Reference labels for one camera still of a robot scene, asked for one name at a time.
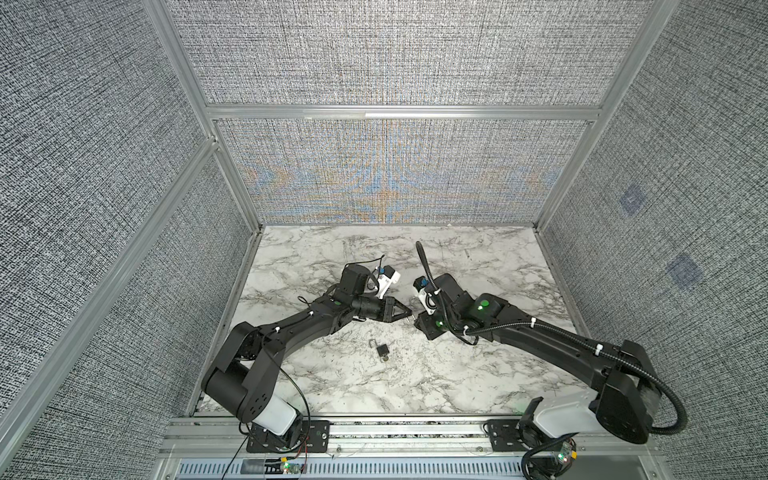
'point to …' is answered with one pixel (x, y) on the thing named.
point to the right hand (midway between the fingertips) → (420, 319)
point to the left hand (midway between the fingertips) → (409, 315)
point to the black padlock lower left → (383, 350)
